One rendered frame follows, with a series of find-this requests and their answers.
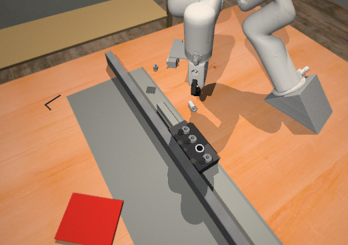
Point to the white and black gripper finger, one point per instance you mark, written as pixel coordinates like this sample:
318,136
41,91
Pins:
195,91

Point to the red flat square plate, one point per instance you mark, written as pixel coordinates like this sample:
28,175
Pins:
89,220

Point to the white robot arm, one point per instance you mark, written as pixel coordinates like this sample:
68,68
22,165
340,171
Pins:
200,17

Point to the long grey square bar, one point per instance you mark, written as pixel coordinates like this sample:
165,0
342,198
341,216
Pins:
214,208

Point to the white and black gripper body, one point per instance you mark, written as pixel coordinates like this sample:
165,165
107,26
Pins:
198,72

